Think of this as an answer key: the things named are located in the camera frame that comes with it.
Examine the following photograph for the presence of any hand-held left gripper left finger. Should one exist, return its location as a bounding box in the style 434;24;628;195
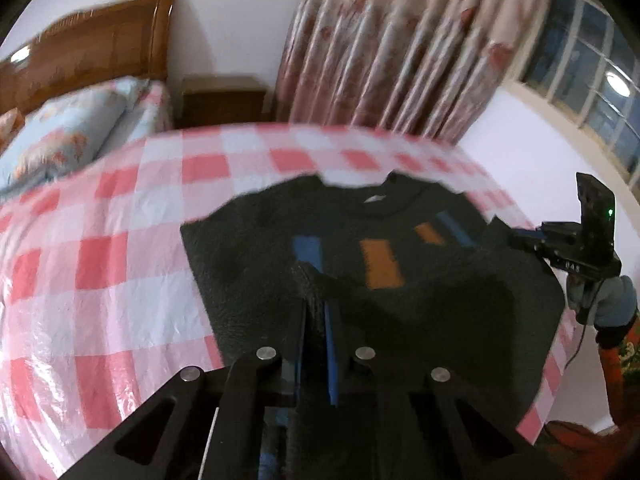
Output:
57;305;309;480

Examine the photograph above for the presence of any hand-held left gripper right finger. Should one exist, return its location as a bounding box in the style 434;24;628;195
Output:
322;302;566;480

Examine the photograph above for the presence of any dark green striped knit sweater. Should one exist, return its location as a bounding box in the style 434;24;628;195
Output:
179;170;571;480

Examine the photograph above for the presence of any person's right forearm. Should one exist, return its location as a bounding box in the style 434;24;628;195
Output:
595;312;640;432

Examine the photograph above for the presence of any person's right hand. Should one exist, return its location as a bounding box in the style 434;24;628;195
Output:
567;274;640;332

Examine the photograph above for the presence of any white barred window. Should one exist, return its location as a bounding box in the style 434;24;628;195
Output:
520;0;640;188

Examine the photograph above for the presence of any pink white checked tablecloth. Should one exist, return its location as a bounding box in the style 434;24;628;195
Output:
0;122;578;480

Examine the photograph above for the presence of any pink floral curtain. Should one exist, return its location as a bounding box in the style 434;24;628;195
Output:
275;0;558;144

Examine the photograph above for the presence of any wooden nightstand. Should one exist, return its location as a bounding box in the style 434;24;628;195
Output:
181;76;267;129

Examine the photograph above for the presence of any light blue floral pillow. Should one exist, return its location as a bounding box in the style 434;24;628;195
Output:
0;77;151;192

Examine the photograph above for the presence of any cream floral pillow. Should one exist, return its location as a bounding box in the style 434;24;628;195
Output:
0;107;26;157

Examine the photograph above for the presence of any large carved wooden headboard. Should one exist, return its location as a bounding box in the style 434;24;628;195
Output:
0;0;180;117

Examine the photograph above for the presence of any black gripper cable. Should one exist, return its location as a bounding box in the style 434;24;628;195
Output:
564;317;587;369

